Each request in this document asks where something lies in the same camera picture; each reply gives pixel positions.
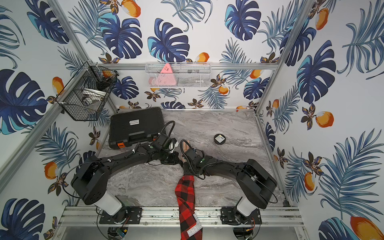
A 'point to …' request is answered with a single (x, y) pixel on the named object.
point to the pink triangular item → (166, 77)
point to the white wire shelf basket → (178, 74)
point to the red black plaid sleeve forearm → (191, 228)
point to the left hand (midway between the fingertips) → (180, 159)
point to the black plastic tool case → (131, 127)
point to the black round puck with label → (219, 139)
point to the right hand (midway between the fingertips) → (186, 169)
